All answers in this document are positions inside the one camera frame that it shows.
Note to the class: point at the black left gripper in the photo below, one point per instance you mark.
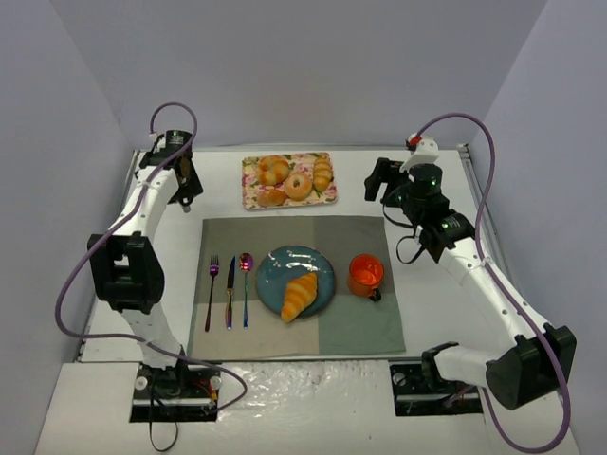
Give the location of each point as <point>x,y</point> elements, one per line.
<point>188,188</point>

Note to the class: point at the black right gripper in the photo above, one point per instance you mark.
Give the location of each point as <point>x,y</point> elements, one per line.
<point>379,177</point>

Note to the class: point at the long croissant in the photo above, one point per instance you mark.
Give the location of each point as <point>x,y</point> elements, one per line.
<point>299,294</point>

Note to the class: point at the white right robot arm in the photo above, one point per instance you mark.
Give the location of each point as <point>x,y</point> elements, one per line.
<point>529,349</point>

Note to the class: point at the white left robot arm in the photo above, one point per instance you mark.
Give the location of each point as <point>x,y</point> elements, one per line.
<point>126,271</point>

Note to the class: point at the striped bread roll right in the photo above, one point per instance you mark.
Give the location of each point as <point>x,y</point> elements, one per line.
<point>322,174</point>

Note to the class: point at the round sesame bun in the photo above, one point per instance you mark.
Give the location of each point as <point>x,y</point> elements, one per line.
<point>271,198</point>

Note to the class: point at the curved striped croissant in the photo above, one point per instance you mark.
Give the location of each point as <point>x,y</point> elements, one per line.
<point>273,170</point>

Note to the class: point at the iridescent fork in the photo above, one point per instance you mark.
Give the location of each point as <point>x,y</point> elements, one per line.
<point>213,271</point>

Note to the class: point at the floral rectangular tray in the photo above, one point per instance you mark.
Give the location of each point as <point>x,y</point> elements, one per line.
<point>298,163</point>

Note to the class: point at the sugared bagel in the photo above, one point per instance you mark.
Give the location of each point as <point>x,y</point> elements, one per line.
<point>298,186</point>

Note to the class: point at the iridescent spoon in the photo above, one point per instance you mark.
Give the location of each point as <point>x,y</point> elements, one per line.
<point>246,265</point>

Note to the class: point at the orange mug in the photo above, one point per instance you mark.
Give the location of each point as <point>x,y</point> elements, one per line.
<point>365,276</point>

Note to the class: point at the iridescent knife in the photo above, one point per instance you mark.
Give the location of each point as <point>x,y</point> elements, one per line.
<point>229,290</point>

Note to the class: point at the blue ceramic plate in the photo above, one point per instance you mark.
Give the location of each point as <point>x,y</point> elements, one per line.
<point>286,263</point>

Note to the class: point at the patchwork grey green placemat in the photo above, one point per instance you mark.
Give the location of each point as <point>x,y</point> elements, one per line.
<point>348,326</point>

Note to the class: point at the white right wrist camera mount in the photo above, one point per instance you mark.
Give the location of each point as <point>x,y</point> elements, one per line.
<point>424,150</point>

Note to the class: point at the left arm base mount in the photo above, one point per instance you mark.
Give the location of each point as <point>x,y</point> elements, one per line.
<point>188,395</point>

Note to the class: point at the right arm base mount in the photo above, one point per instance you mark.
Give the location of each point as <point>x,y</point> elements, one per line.
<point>415,396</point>

